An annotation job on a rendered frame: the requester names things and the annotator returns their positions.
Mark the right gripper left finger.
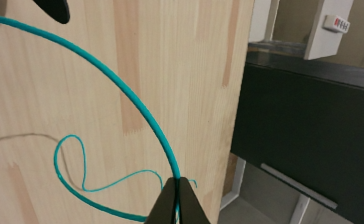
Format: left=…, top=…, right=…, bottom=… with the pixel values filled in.
left=143, top=177, right=176, bottom=224

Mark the teal cable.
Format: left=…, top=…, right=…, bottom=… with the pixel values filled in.
left=0, top=17, right=181, bottom=223

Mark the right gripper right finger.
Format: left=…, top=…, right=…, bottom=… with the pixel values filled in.
left=179, top=177, right=211, bottom=224

